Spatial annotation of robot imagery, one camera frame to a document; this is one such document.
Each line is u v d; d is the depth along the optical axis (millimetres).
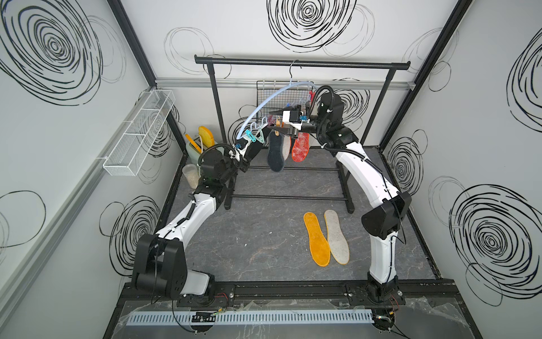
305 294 753
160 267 419
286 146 866
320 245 844
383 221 582
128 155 721
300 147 892
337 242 855
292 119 551
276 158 866
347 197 970
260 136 696
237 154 634
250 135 647
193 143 982
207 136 965
